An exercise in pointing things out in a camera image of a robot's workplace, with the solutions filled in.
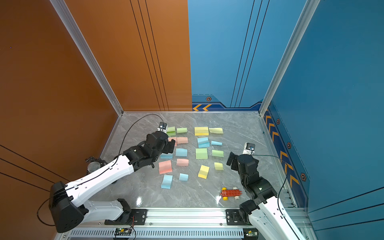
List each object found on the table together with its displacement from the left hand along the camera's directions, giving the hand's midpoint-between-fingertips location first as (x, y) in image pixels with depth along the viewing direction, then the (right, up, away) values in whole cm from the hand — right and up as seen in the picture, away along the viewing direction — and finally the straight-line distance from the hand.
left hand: (167, 137), depth 78 cm
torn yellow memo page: (+32, +2, +31) cm, 44 cm away
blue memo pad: (-1, -26, +7) cm, 27 cm away
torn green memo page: (+5, +3, +31) cm, 31 cm away
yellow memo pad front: (+20, -21, +9) cm, 31 cm away
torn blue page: (+8, -24, +9) cm, 27 cm away
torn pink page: (+7, -17, +14) cm, 23 cm away
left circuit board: (-20, -45, -7) cm, 49 cm away
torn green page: (+29, -12, +19) cm, 36 cm away
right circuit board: (+42, -46, -7) cm, 62 cm away
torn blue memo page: (+5, -11, +17) cm, 21 cm away
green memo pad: (+19, -12, +19) cm, 30 cm away
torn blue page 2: (+29, -6, +24) cm, 38 cm away
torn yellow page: (+29, -19, +14) cm, 38 cm away
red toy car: (+36, -30, +1) cm, 47 cm away
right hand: (+37, -9, -2) cm, 38 cm away
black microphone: (-32, -11, -10) cm, 35 cm away
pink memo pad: (-3, -19, +11) cm, 22 cm away
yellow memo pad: (+19, +2, +29) cm, 35 cm away
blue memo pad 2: (+20, -6, +23) cm, 32 cm away
